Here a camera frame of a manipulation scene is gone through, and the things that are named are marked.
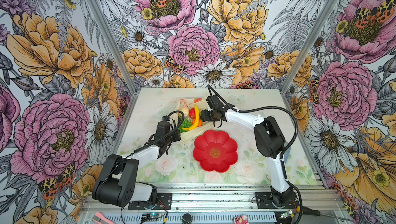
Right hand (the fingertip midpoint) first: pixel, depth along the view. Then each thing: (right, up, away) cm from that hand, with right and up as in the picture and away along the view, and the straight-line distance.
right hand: (205, 120), depth 97 cm
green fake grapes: (-12, -2, +1) cm, 13 cm away
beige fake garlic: (-13, +6, +5) cm, 15 cm away
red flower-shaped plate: (+6, -17, -6) cm, 19 cm away
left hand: (-16, -8, -5) cm, 18 cm away
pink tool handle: (-48, -41, -27) cm, 69 cm away
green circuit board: (-25, -41, -26) cm, 55 cm away
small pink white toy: (+16, -39, -30) cm, 52 cm away
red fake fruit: (-9, +5, +5) cm, 11 cm away
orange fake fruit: (-3, -1, 0) cm, 3 cm away
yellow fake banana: (-6, -2, -2) cm, 7 cm away
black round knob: (-8, -35, -35) cm, 50 cm away
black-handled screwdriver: (+49, -38, -27) cm, 68 cm away
